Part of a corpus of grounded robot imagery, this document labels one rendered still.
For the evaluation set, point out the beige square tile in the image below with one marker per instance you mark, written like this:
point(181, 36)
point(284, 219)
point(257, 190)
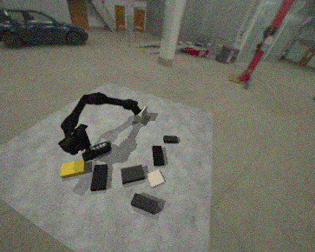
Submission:
point(155, 178)

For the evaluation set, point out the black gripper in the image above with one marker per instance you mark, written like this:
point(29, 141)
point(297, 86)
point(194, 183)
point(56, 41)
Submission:
point(89, 154)

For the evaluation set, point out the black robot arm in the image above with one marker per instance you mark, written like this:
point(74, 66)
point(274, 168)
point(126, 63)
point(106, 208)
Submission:
point(70, 143)

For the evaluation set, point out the yellow box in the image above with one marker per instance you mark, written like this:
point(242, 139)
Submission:
point(76, 168)

